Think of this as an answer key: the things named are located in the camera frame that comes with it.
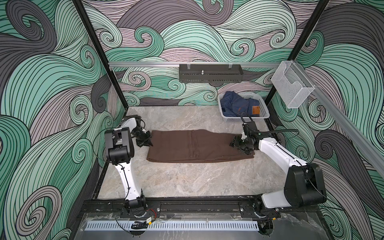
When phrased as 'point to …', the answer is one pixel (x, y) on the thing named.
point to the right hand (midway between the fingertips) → (234, 146)
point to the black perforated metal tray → (210, 73)
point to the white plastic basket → (264, 112)
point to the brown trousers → (193, 145)
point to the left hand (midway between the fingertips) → (151, 143)
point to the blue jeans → (233, 105)
